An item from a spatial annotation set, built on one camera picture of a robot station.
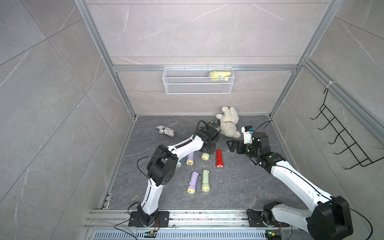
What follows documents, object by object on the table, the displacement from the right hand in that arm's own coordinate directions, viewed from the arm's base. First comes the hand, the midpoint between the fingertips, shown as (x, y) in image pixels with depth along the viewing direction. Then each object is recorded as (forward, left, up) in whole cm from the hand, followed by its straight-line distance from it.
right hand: (234, 142), depth 82 cm
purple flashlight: (-4, +26, -14) cm, 29 cm away
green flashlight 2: (-20, +17, -15) cm, 30 cm away
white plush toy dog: (+25, -2, -9) cm, 27 cm away
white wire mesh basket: (+43, +19, +12) cm, 49 cm away
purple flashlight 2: (-21, +25, -15) cm, 36 cm away
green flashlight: (-3, +16, -10) cm, 19 cm away
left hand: (+4, +12, -11) cm, 17 cm away
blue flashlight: (-6, +32, -15) cm, 36 cm away
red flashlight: (-6, +7, -15) cm, 18 cm away
